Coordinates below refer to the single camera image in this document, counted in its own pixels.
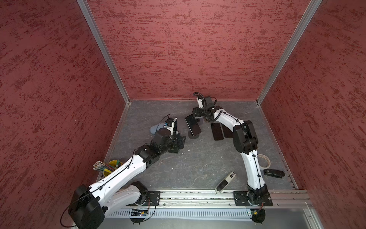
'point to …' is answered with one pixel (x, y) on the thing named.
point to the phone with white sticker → (227, 127)
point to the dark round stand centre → (191, 135)
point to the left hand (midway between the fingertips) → (178, 139)
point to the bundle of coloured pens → (100, 165)
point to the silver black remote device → (221, 187)
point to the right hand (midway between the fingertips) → (196, 112)
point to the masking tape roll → (269, 161)
